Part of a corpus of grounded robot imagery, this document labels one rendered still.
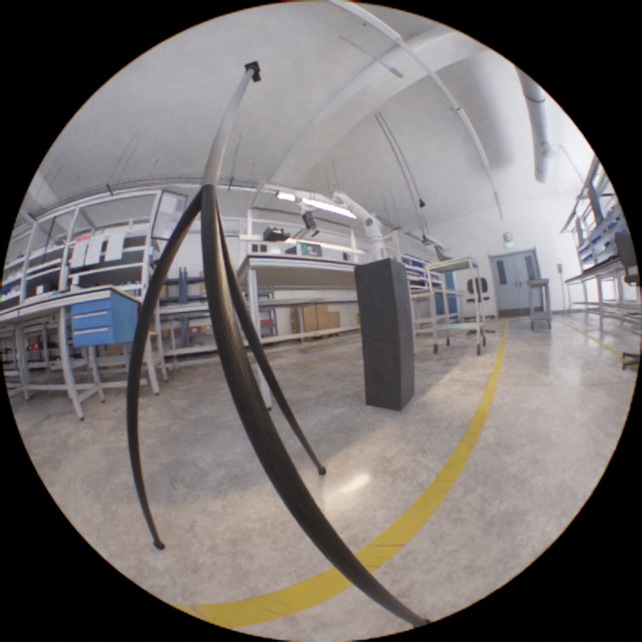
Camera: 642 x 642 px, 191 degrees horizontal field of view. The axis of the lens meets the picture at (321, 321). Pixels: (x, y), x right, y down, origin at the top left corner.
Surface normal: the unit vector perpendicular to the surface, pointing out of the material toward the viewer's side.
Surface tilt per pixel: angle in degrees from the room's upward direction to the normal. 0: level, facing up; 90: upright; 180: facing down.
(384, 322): 90
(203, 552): 0
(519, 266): 90
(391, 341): 90
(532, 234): 90
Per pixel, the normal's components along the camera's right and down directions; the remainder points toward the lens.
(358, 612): -0.11, -0.99
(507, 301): -0.83, 0.09
